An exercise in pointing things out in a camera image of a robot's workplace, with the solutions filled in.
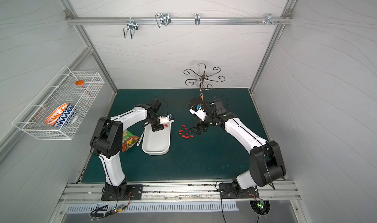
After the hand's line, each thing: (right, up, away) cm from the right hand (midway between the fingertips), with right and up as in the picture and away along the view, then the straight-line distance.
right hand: (194, 121), depth 83 cm
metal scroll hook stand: (+6, +25, +1) cm, 26 cm away
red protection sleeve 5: (-2, -11, +10) cm, 15 cm away
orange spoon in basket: (-62, +22, -4) cm, 66 cm away
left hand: (-22, -4, +12) cm, 25 cm away
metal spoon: (-35, -12, +9) cm, 38 cm away
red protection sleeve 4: (-7, -5, +15) cm, 17 cm away
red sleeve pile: (-19, -4, +15) cm, 24 cm away
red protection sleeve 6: (-7, -11, +11) cm, 17 cm away
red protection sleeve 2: (-6, -7, +14) cm, 17 cm away
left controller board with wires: (-46, -42, -14) cm, 63 cm away
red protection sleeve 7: (-3, -4, -6) cm, 8 cm away
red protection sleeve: (-4, -10, +12) cm, 16 cm away
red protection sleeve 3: (-9, -8, +12) cm, 17 cm away
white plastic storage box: (-23, -13, +4) cm, 27 cm away
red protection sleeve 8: (-4, -12, +11) cm, 16 cm away
